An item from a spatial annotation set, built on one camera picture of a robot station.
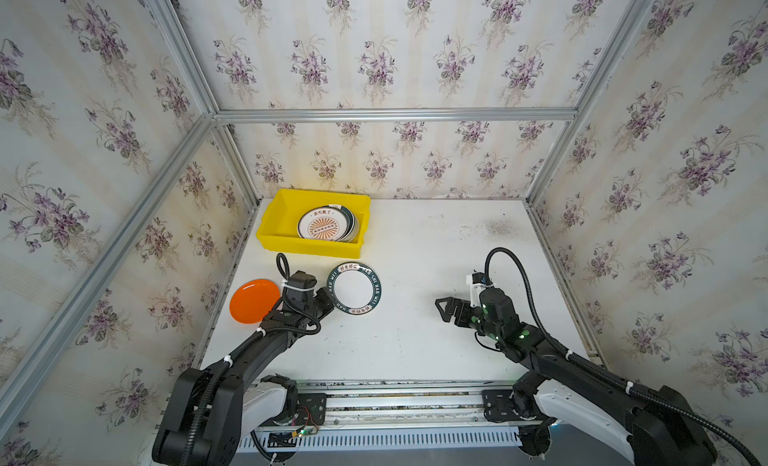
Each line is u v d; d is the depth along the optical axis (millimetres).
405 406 749
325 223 1073
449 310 736
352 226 1059
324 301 782
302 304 673
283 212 1156
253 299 930
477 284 752
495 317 639
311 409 731
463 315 732
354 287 949
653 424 400
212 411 396
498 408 731
